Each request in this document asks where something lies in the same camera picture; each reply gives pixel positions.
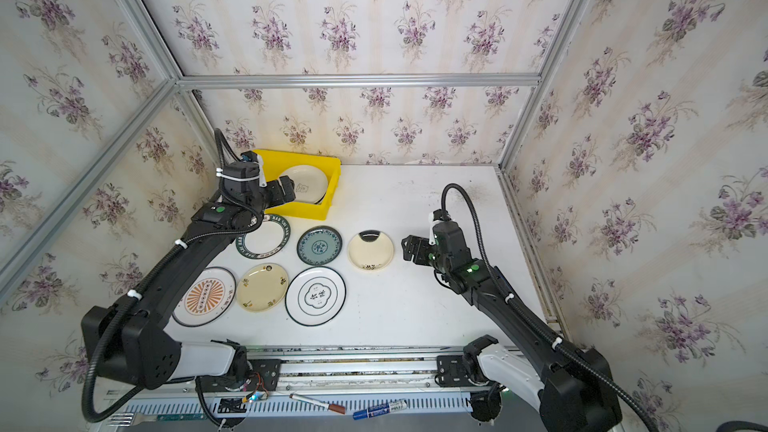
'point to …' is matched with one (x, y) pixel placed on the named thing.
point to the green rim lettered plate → (265, 240)
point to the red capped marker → (325, 405)
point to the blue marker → (380, 409)
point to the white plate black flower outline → (315, 296)
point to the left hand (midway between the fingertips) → (277, 181)
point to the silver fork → (131, 419)
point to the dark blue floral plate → (319, 245)
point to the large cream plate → (309, 182)
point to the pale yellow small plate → (261, 287)
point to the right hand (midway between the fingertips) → (412, 245)
